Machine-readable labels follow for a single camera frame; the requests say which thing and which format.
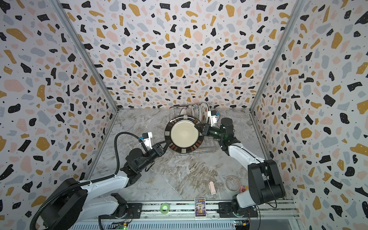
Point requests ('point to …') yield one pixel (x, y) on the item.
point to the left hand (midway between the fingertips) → (171, 142)
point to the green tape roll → (165, 208)
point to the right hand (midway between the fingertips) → (195, 127)
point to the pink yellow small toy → (243, 189)
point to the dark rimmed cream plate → (185, 138)
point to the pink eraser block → (212, 188)
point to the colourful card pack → (200, 209)
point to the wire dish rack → (199, 110)
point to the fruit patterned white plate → (203, 110)
